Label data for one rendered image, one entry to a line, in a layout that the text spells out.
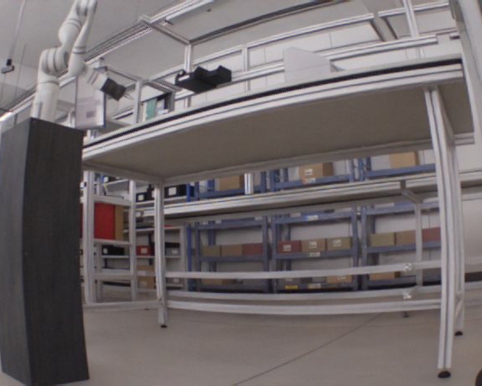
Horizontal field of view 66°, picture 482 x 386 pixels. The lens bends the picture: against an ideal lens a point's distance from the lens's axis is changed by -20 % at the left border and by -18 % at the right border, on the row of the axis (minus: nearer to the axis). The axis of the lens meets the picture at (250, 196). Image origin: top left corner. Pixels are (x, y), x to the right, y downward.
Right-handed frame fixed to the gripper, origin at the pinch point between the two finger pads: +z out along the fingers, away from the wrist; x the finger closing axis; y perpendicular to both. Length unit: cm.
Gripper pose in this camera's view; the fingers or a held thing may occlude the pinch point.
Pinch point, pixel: (132, 99)
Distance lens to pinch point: 211.8
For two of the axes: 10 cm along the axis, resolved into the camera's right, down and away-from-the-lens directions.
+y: 2.5, 4.6, -8.5
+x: 5.9, -7.7, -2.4
